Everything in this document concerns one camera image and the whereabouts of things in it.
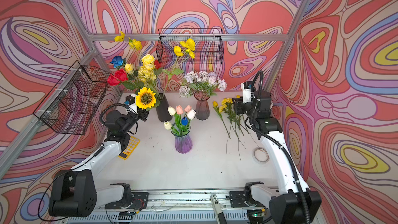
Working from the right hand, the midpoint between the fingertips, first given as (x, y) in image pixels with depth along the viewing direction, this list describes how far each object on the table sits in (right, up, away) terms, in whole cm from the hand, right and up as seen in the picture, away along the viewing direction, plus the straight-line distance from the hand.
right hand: (237, 101), depth 75 cm
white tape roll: (+16, -31, +12) cm, 37 cm away
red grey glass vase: (-17, -4, +19) cm, 26 cm away
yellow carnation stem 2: (0, -4, +29) cm, 29 cm away
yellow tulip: (-7, -2, +34) cm, 35 cm away
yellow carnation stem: (0, +2, +27) cm, 27 cm away
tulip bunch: (-29, -6, -2) cm, 30 cm away
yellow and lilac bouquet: (-22, +11, +10) cm, 27 cm away
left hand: (-44, 0, +2) cm, 44 cm away
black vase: (-43, -5, +20) cm, 47 cm away
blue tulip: (-25, -9, -9) cm, 28 cm away
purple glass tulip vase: (-28, -23, +13) cm, 39 cm away
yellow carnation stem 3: (+7, -10, +26) cm, 29 cm away
